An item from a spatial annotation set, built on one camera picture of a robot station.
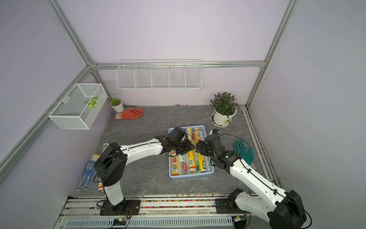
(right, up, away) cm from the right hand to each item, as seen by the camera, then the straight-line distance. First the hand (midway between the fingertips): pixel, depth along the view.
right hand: (202, 144), depth 81 cm
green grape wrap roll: (-11, -11, +4) cm, 16 cm away
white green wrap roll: (+4, -14, +2) cm, 14 cm away
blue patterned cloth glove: (-69, -17, +6) cm, 71 cm away
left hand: (-5, -4, +4) cm, 7 cm away
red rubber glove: (-57, +19, +35) cm, 69 cm away
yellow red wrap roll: (-16, -13, +3) cm, 21 cm away
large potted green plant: (+17, +22, +15) cm, 31 cm away
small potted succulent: (-65, +27, +31) cm, 77 cm away
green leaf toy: (-64, +25, +1) cm, 69 cm away
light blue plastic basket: (+2, +4, +16) cm, 16 cm away
